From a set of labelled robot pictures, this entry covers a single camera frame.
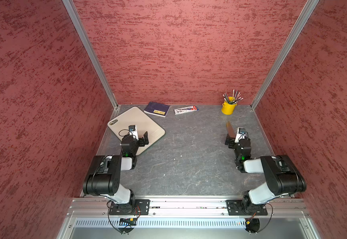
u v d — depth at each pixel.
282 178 0.46
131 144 0.70
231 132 1.07
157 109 1.18
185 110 1.17
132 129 0.80
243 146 0.71
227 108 1.13
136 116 1.15
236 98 1.10
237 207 0.74
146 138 0.91
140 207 0.74
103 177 0.45
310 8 0.71
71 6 0.71
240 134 0.79
